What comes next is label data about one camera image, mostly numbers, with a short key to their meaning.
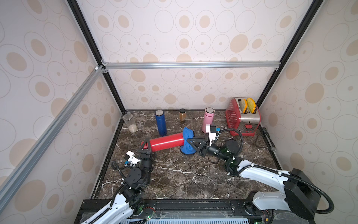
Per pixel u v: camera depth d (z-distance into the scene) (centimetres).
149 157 62
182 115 109
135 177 53
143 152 62
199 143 62
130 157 66
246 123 94
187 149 65
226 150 57
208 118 94
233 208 73
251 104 96
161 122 95
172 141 66
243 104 97
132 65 91
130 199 55
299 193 42
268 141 105
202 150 62
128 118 95
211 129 60
